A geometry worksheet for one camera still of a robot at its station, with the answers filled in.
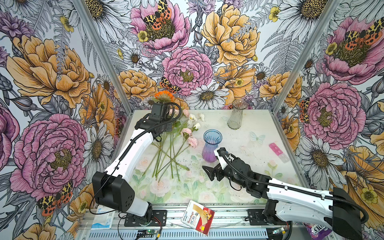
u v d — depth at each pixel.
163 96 0.82
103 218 0.75
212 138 0.85
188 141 1.01
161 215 0.75
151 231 0.71
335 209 0.42
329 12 0.73
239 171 0.48
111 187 0.41
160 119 0.61
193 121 1.08
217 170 0.65
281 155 0.94
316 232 0.68
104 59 0.90
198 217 0.71
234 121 1.18
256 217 0.74
